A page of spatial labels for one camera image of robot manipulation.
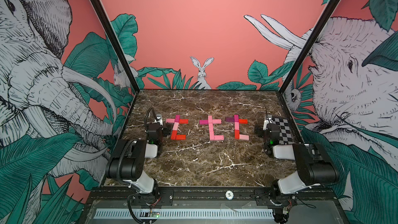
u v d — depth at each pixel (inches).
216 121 40.1
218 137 37.3
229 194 29.5
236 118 40.9
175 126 38.7
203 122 40.5
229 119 40.6
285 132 37.4
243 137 37.4
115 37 35.8
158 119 31.5
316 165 18.6
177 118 40.9
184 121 41.0
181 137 37.6
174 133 37.6
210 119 40.8
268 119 31.5
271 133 28.2
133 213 27.0
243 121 40.5
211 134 37.6
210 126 39.6
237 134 37.8
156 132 28.2
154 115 30.8
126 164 18.0
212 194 29.6
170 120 40.1
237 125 39.6
